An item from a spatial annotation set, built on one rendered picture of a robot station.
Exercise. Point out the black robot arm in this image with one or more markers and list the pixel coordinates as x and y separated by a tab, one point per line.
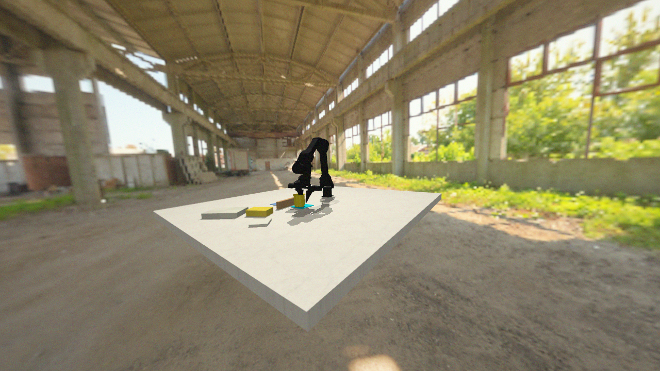
303	166

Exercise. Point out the yellow cup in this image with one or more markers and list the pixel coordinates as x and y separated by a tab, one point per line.
299	200

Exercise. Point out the yellow rectangular block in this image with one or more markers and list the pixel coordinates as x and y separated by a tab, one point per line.
259	211

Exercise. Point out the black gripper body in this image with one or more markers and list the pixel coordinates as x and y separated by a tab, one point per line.
309	187

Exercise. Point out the brown wooden plank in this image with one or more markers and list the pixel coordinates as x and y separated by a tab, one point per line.
285	203

